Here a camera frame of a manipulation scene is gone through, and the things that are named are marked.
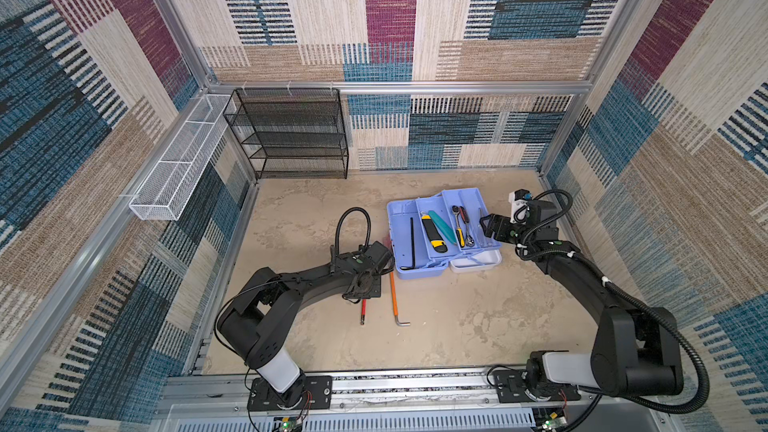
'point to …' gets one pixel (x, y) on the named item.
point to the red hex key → (363, 311)
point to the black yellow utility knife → (433, 233)
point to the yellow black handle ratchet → (459, 232)
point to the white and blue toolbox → (476, 255)
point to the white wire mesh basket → (163, 195)
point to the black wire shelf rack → (292, 132)
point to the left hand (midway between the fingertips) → (368, 290)
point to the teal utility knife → (445, 228)
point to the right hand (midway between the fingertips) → (492, 225)
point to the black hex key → (412, 267)
